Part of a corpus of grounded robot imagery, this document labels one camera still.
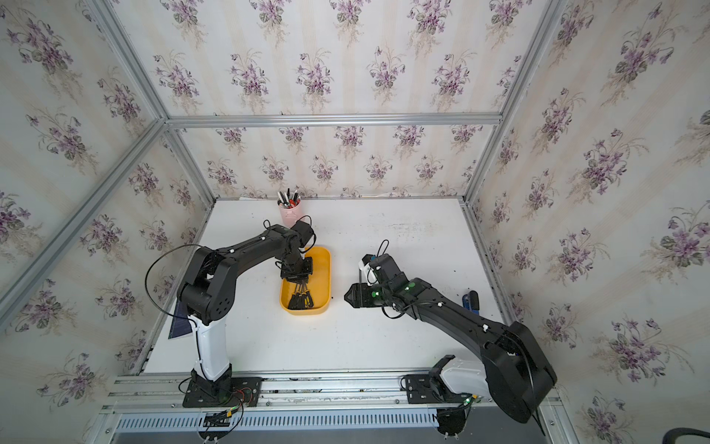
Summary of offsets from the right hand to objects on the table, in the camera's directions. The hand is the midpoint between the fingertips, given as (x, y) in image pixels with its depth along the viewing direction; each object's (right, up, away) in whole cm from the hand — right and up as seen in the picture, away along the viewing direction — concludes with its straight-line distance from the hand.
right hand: (355, 297), depth 81 cm
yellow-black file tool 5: (-18, -2, +9) cm, 20 cm away
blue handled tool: (+37, -2, +4) cm, 37 cm away
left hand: (-15, +2, +12) cm, 20 cm away
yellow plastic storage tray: (-13, +1, +13) cm, 18 cm away
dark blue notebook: (-56, -10, +5) cm, 57 cm away
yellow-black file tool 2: (-20, 0, +12) cm, 23 cm away
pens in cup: (-28, +31, +26) cm, 49 cm away
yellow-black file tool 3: (-17, -1, +9) cm, 20 cm away
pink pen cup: (-26, +25, +23) cm, 43 cm away
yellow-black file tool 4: (-15, -3, +7) cm, 17 cm away
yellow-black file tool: (-20, -4, +7) cm, 22 cm away
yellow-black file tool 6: (+2, +3, +15) cm, 15 cm away
